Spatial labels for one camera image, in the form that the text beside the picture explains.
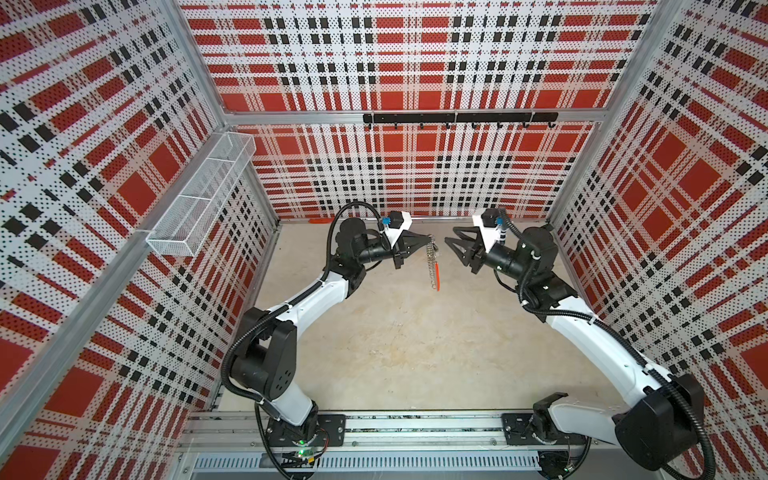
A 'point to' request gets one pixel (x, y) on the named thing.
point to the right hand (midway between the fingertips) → (456, 231)
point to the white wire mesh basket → (188, 222)
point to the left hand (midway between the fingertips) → (428, 238)
